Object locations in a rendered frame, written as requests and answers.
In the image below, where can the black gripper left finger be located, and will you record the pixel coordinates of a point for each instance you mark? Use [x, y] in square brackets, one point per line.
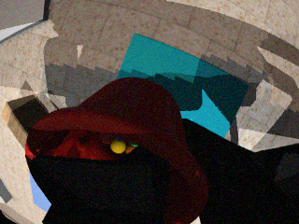
[138, 183]

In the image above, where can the brown wooden bar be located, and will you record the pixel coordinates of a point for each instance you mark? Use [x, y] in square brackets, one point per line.
[21, 115]

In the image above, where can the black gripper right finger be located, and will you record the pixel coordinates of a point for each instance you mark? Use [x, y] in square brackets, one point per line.
[236, 176]

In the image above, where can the yellow marble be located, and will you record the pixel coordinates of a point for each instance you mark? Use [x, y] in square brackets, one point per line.
[118, 146]

